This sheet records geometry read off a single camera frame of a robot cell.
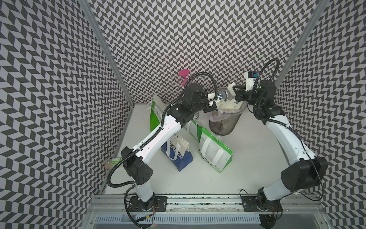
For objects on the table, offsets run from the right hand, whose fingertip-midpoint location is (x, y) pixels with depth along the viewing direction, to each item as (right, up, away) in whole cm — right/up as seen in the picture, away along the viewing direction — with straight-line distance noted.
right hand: (234, 88), depth 75 cm
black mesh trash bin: (-2, -20, +14) cm, 24 cm away
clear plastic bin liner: (-3, -11, +2) cm, 12 cm away
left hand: (-11, -4, -6) cm, 13 cm away
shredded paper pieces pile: (+3, -7, +18) cm, 19 cm away
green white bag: (-21, -22, +5) cm, 31 cm away
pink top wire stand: (-28, +16, +26) cm, 42 cm away
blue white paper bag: (-30, -33, -3) cm, 45 cm away
